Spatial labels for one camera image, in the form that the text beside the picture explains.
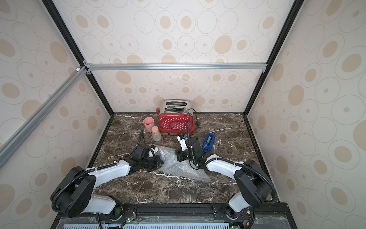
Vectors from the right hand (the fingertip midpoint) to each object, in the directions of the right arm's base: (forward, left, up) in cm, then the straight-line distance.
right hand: (179, 150), depth 86 cm
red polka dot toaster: (+21, +4, +7) cm, 23 cm away
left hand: (-8, +6, -3) cm, 10 cm away
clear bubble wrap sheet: (-9, +4, -4) cm, 11 cm away
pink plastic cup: (+23, +25, -2) cm, 34 cm away
